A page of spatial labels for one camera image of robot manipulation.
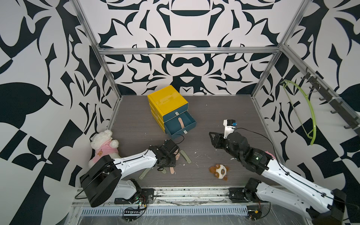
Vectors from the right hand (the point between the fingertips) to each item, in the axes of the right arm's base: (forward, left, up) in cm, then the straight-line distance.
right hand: (210, 132), depth 74 cm
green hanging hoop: (-5, -47, +6) cm, 47 cm away
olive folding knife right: (-7, +12, -22) cm, 26 cm away
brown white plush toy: (-14, -6, -18) cm, 24 cm away
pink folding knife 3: (-4, +18, -21) cm, 28 cm away
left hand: (-7, +21, -21) cm, 30 cm away
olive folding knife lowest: (-14, +37, -20) cm, 45 cm away
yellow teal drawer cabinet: (+15, +22, 0) cm, 27 cm away
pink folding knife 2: (-13, +21, -22) cm, 33 cm away
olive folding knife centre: (-13, +26, -21) cm, 36 cm away
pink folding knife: (+15, +15, -13) cm, 25 cm away
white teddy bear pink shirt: (-1, +61, -12) cm, 62 cm away
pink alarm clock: (-5, -41, -22) cm, 47 cm away
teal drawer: (+9, +20, -10) cm, 24 cm away
